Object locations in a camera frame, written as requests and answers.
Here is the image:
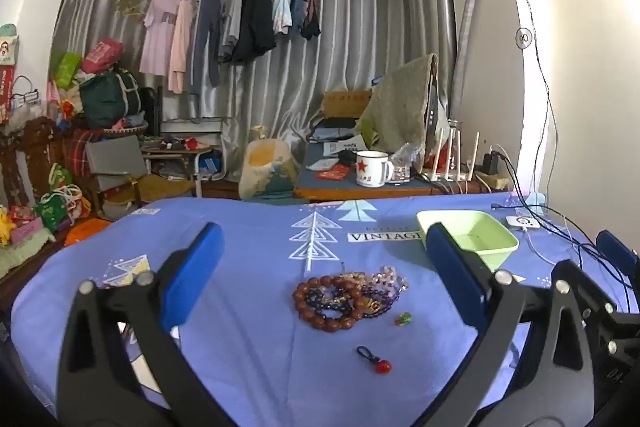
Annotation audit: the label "black power adapter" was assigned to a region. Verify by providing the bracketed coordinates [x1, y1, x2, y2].
[481, 146, 507, 178]

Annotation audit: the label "brown wooden bead bracelet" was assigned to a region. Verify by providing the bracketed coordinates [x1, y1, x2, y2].
[293, 276, 367, 332]

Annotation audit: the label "grey curtain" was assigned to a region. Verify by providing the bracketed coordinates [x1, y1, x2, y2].
[52, 0, 458, 190]

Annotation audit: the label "pale crystal bead bracelet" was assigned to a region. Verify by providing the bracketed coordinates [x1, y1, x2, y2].
[372, 265, 409, 294]

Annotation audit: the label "white paper sheets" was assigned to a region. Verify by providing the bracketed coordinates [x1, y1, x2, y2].
[322, 137, 372, 158]

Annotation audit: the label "white enamel mug red star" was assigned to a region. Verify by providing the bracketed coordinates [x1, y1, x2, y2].
[355, 150, 395, 188]

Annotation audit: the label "white router with antennas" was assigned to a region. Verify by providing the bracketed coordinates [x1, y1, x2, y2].
[421, 127, 482, 184]

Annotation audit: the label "low table blue top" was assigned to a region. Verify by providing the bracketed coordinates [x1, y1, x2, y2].
[294, 140, 512, 202]

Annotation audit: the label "dark green duffel bag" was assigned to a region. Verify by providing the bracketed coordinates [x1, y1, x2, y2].
[79, 69, 146, 130]

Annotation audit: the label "bright green bag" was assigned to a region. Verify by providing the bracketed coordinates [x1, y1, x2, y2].
[53, 51, 84, 90]

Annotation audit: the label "beige sack bag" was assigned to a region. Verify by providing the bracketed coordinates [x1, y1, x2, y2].
[238, 138, 302, 200]

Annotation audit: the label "carved brown wooden chair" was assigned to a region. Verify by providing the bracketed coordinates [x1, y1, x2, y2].
[0, 117, 67, 210]

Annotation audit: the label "light green plastic tray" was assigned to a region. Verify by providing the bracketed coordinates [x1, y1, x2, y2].
[416, 210, 520, 272]

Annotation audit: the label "green bag white handles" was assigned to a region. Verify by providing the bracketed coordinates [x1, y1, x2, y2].
[34, 184, 84, 233]

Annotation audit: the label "white cable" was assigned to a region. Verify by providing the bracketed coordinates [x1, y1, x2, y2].
[521, 227, 557, 266]

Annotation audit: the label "purple bracelet with gold charm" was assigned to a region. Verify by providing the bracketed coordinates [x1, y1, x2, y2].
[356, 286, 402, 319]

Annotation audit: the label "grey blue trousers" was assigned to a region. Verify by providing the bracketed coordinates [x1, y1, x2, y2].
[189, 0, 224, 94]

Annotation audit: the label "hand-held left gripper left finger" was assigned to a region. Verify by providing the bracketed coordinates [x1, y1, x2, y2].
[56, 222, 236, 427]

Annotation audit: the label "light blue shirt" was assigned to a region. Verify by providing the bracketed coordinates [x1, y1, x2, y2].
[271, 0, 294, 36]

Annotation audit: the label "pink bag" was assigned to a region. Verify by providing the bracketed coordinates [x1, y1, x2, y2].
[81, 38, 124, 75]

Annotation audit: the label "grey flexible pipe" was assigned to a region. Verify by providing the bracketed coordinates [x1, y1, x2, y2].
[449, 0, 489, 124]

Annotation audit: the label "wall cable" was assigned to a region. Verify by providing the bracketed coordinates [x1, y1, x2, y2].
[496, 0, 560, 210]

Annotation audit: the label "grey shirt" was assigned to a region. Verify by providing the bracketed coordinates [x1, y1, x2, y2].
[217, 0, 244, 63]

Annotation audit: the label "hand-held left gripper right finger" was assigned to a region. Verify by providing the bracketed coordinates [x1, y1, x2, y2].
[415, 222, 601, 427]

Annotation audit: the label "cardboard box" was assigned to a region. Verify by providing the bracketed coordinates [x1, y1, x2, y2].
[322, 90, 374, 120]

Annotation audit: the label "dark red garment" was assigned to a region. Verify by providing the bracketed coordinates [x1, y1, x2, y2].
[300, 0, 326, 40]

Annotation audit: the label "blue printed blanket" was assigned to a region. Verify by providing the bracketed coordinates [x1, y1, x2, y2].
[10, 194, 640, 427]

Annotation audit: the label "hanging wall decoration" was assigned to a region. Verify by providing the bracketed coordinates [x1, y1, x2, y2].
[0, 23, 21, 124]

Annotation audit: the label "blue loop red bead charm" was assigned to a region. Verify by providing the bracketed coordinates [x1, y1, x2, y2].
[356, 345, 392, 374]

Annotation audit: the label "pink dress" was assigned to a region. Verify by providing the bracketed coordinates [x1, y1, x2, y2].
[138, 0, 180, 76]

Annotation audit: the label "black cable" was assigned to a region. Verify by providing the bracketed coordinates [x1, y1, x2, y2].
[492, 146, 637, 310]

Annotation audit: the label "orange cloth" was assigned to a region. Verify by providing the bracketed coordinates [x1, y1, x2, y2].
[64, 217, 114, 248]

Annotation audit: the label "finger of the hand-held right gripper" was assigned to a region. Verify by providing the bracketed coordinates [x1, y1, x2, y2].
[589, 229, 640, 360]

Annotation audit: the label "grey folding chair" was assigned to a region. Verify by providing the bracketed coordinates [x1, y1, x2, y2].
[84, 134, 197, 208]

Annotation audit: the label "pink long garment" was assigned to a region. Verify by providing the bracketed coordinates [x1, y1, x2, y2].
[167, 0, 195, 95]

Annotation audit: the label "small metal frame table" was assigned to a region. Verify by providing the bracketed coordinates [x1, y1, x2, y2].
[140, 136, 224, 198]

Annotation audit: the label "clear glass cup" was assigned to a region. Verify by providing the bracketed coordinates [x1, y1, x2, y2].
[391, 158, 414, 186]

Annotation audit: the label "olive green cloth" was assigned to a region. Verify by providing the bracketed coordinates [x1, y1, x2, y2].
[359, 54, 442, 154]

